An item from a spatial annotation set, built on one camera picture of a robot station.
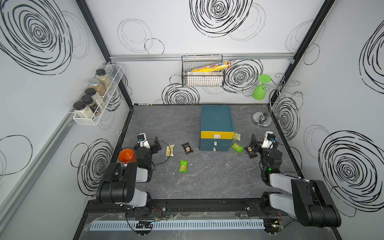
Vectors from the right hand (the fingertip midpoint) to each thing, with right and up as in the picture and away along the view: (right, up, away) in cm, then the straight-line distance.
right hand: (263, 135), depth 84 cm
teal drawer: (-27, -4, +2) cm, 27 cm away
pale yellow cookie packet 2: (-10, -3, +18) cm, 20 cm away
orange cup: (-79, -12, +4) cm, 80 cm away
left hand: (-67, -2, +6) cm, 67 cm away
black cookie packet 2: (-3, -12, +8) cm, 15 cm away
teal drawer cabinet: (-27, +5, -5) cm, 28 cm away
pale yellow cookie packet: (-56, -11, +11) cm, 58 cm away
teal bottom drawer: (-27, -8, +7) cm, 29 cm away
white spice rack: (-95, +42, +20) cm, 106 cm away
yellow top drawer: (-27, +1, -4) cm, 27 cm away
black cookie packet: (-44, -9, +10) cm, 46 cm away
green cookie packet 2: (-11, -9, +11) cm, 18 cm away
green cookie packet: (-46, -18, +3) cm, 49 cm away
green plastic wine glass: (+2, +27, +11) cm, 29 cm away
